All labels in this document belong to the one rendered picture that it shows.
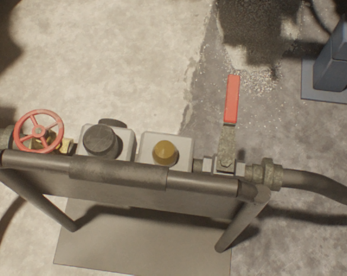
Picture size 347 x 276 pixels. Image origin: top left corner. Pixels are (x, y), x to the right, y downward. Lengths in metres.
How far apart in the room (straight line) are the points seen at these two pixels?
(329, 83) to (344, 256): 0.44
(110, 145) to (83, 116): 0.60
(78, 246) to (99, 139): 0.52
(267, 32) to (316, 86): 0.22
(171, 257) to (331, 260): 0.38
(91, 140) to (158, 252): 0.52
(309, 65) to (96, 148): 0.82
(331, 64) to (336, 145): 0.22
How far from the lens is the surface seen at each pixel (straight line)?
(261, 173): 0.67
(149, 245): 1.07
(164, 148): 0.61
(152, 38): 1.30
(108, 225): 1.09
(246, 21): 1.35
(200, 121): 1.17
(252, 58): 1.28
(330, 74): 1.19
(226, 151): 0.64
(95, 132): 0.62
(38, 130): 0.64
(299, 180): 0.67
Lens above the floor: 1.07
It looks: 68 degrees down
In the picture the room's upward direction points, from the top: straight up
